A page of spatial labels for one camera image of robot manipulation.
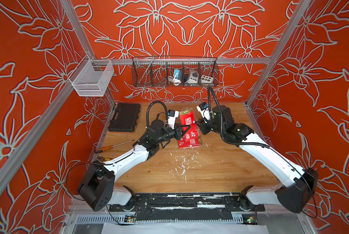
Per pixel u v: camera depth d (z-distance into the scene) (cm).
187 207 73
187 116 72
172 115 67
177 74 83
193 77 90
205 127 66
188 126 73
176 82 85
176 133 66
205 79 94
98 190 41
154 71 100
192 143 95
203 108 63
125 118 104
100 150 91
